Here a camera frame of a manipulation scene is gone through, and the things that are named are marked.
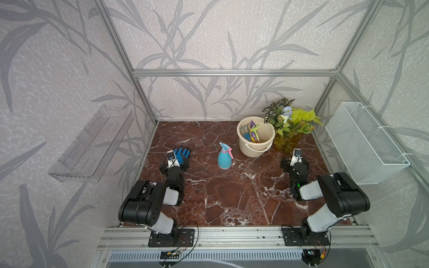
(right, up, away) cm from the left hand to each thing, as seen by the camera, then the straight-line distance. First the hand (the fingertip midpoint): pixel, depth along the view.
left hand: (174, 155), depth 89 cm
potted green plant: (+63, +17, 0) cm, 65 cm away
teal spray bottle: (+28, -1, -1) cm, 28 cm away
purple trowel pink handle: (+44, +17, +10) cm, 48 cm away
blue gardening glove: (+5, -1, -2) cm, 6 cm away
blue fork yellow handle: (+40, +11, +10) cm, 43 cm away
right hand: (+67, -1, +4) cm, 67 cm away
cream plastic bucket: (+52, +11, +8) cm, 54 cm away
